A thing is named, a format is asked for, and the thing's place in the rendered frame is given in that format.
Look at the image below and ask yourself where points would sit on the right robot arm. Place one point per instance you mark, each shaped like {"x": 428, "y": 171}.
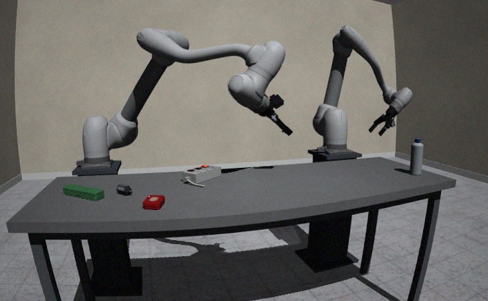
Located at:
{"x": 166, "y": 46}

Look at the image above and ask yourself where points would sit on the grey bottle with blue cap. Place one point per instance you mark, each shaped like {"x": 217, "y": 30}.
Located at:
{"x": 416, "y": 157}

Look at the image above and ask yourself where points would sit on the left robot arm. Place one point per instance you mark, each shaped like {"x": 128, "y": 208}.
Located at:
{"x": 331, "y": 121}

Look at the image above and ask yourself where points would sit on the green rectangular block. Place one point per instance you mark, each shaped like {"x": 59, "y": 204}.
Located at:
{"x": 83, "y": 192}

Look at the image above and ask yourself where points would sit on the white power strip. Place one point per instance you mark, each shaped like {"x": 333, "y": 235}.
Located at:
{"x": 201, "y": 174}

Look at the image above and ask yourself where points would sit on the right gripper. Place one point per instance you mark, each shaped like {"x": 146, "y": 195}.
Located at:
{"x": 270, "y": 114}

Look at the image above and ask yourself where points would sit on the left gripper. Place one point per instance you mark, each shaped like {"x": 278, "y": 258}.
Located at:
{"x": 388, "y": 118}

